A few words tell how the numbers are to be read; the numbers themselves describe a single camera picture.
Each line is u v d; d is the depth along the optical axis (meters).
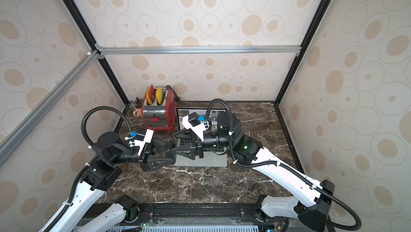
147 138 0.47
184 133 0.54
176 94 1.19
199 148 0.47
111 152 0.46
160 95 0.97
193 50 0.88
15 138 0.52
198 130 0.46
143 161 0.48
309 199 0.39
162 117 0.94
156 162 0.52
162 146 0.55
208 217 0.73
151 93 0.94
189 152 0.48
